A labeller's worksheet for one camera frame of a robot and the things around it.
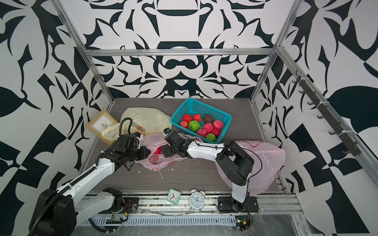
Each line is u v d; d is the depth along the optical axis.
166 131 0.80
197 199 0.73
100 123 0.91
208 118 1.02
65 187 0.44
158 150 0.87
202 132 0.95
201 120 1.05
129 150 0.68
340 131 0.50
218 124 0.99
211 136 0.94
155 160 0.87
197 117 1.02
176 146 0.67
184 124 0.99
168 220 0.68
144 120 0.92
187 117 1.02
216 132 0.96
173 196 0.76
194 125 0.99
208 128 0.96
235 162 0.48
